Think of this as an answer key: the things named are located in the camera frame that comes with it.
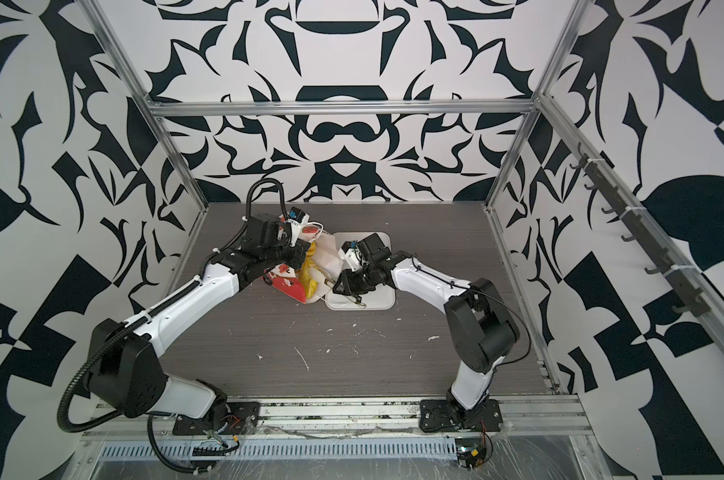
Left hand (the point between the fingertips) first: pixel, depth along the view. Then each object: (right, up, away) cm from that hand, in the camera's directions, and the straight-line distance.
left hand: (309, 237), depth 83 cm
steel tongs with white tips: (+6, -13, +4) cm, 15 cm away
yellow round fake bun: (-2, -10, +10) cm, 15 cm away
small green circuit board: (+40, -52, -12) cm, 66 cm away
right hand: (+8, -14, +2) cm, 16 cm away
